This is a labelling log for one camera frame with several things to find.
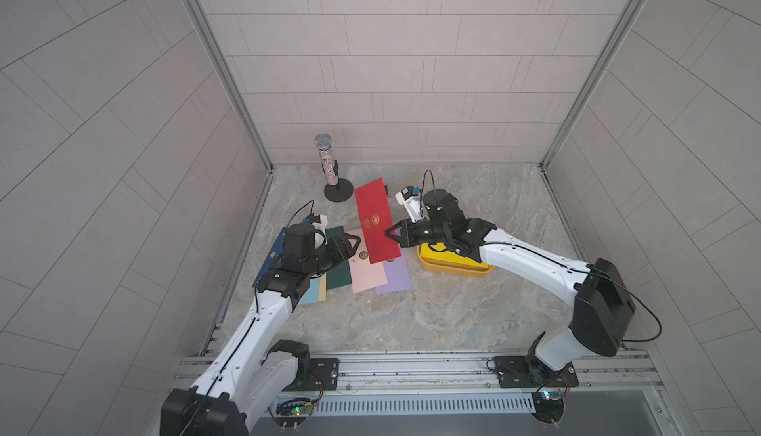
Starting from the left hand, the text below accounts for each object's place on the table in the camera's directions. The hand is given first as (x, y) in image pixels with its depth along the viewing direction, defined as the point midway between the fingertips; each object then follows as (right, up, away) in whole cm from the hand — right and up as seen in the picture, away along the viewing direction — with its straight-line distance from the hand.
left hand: (359, 241), depth 79 cm
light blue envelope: (-15, -17, +7) cm, 24 cm away
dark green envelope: (-7, -12, +8) cm, 15 cm away
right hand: (+7, +2, -3) cm, 8 cm away
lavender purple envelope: (+10, -12, +10) cm, 19 cm away
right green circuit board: (+46, -37, -10) cm, 60 cm away
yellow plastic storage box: (+26, -9, +6) cm, 28 cm away
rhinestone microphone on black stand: (-12, +14, +29) cm, 34 cm away
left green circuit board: (-13, -35, -14) cm, 40 cm away
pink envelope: (0, -12, +10) cm, 16 cm away
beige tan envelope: (-11, -15, +6) cm, 20 cm away
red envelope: (+5, +7, -2) cm, 8 cm away
